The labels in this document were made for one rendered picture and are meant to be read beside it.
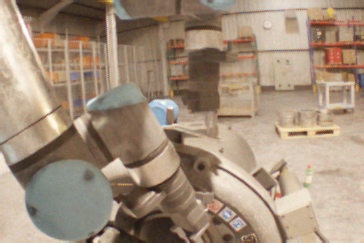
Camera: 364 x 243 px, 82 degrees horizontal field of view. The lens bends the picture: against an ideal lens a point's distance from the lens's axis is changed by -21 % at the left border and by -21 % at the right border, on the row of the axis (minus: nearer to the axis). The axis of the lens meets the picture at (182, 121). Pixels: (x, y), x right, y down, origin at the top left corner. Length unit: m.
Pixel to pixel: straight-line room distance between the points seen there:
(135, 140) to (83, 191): 0.17
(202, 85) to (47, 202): 0.44
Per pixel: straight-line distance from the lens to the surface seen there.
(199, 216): 0.50
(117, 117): 0.38
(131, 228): 0.93
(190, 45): 0.58
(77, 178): 0.24
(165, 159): 0.42
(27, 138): 0.24
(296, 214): 0.70
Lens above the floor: 1.15
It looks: 10 degrees down
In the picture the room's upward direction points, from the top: 5 degrees counter-clockwise
